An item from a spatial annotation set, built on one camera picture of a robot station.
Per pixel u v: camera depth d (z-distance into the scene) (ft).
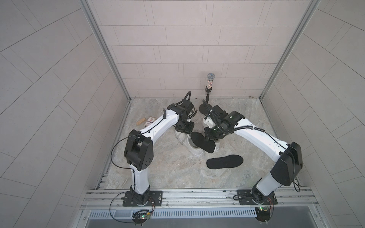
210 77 2.87
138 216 2.09
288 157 1.39
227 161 2.79
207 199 2.34
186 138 2.71
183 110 2.06
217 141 2.71
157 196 2.33
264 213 2.22
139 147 1.57
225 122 1.83
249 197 2.31
